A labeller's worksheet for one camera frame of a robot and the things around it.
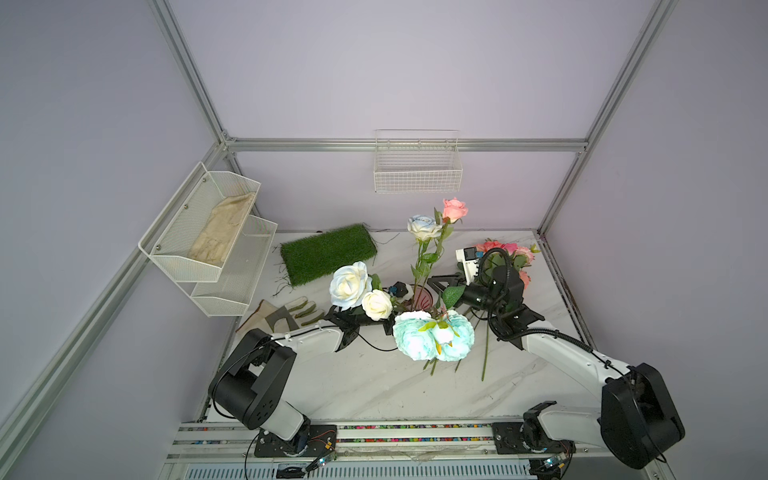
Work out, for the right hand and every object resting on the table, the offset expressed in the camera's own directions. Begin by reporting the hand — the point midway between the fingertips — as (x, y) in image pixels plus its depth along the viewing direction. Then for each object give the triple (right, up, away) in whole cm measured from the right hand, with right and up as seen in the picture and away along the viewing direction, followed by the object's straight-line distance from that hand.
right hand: (431, 284), depth 78 cm
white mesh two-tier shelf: (-64, -3, +11) cm, 65 cm away
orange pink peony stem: (+34, 0, +19) cm, 39 cm away
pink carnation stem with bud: (+30, +11, +21) cm, 39 cm away
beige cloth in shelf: (-58, +16, +2) cm, 60 cm away
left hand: (-5, -9, +5) cm, 11 cm away
